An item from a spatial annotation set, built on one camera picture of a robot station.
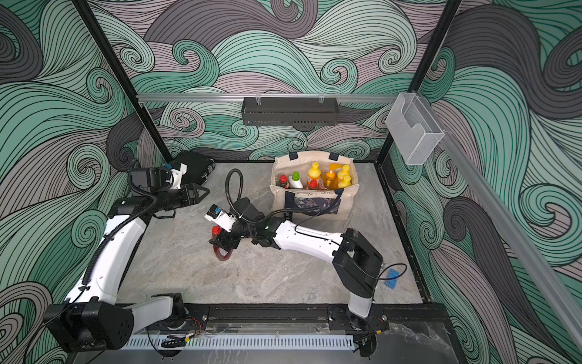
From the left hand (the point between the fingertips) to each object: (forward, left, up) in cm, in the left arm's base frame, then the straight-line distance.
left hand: (202, 189), depth 75 cm
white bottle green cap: (+13, -32, -11) cm, 36 cm away
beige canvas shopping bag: (+5, -38, -15) cm, 41 cm away
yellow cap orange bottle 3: (+9, -51, -5) cm, 52 cm away
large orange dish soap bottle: (+12, -47, -9) cm, 49 cm away
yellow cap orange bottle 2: (+13, -52, -5) cm, 54 cm away
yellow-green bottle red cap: (+10, -39, -8) cm, 41 cm away
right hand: (-12, -4, -9) cm, 16 cm away
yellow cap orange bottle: (+15, -40, -7) cm, 43 cm away
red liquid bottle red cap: (-15, -5, -19) cm, 25 cm away
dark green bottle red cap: (+12, -27, -9) cm, 31 cm away
